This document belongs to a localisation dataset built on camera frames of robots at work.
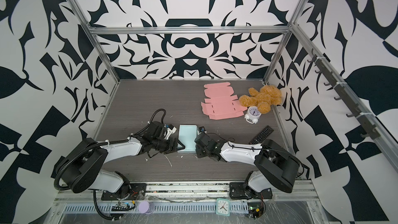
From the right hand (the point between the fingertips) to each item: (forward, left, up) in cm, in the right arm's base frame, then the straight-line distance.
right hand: (198, 148), depth 87 cm
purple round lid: (-27, +20, +9) cm, 35 cm away
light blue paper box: (+7, +6, +1) cm, 10 cm away
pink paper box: (+31, -16, -1) cm, 35 cm away
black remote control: (+7, -37, 0) cm, 38 cm away
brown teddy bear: (+32, -46, +6) cm, 56 cm away
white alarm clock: (+21, -35, 0) cm, 41 cm away
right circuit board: (-27, -26, -3) cm, 38 cm away
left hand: (0, +8, +4) cm, 8 cm away
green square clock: (-26, -11, +1) cm, 29 cm away
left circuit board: (-26, +34, -2) cm, 43 cm away
